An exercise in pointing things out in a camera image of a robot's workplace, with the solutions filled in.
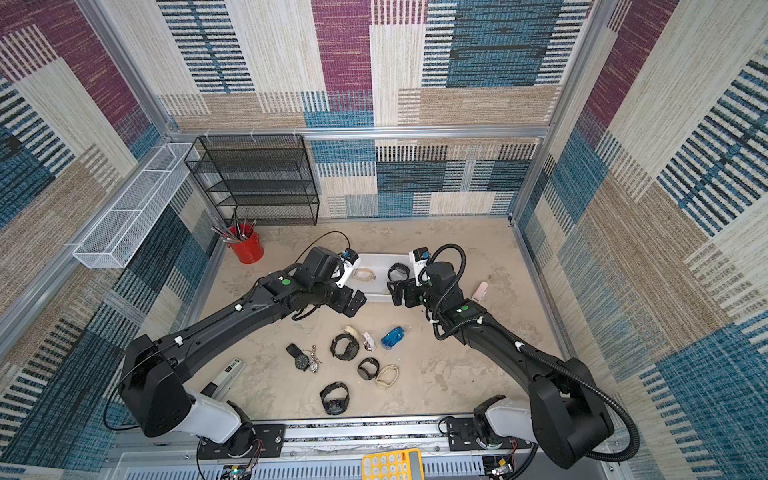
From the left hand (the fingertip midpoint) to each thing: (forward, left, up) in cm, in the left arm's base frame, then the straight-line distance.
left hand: (354, 291), depth 81 cm
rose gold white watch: (-9, -3, -12) cm, 16 cm away
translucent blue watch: (-7, -11, -14) cm, 19 cm away
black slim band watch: (-15, -3, -16) cm, 22 cm away
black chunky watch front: (-22, +5, -16) cm, 28 cm away
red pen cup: (+23, +37, -5) cm, 44 cm away
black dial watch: (-12, +16, -17) cm, 26 cm away
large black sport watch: (-9, +4, -15) cm, 18 cm away
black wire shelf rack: (+47, +33, +4) cm, 57 cm away
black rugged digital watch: (+16, -13, -14) cm, 25 cm away
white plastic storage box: (+20, -6, -14) cm, 26 cm away
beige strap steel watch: (-5, +2, -12) cm, 13 cm away
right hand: (+4, -15, -2) cm, 15 cm away
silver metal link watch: (-13, +12, -16) cm, 24 cm away
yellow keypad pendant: (-37, -10, -15) cm, 41 cm away
